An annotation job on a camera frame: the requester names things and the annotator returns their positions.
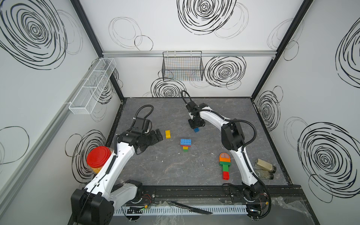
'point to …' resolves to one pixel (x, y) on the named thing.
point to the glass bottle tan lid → (261, 164)
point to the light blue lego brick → (185, 142)
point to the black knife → (191, 208)
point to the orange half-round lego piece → (224, 155)
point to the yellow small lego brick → (185, 147)
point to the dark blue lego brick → (196, 130)
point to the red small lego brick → (225, 175)
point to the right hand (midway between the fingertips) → (195, 126)
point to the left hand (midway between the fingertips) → (157, 139)
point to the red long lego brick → (185, 146)
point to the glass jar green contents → (264, 174)
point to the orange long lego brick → (225, 159)
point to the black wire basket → (182, 66)
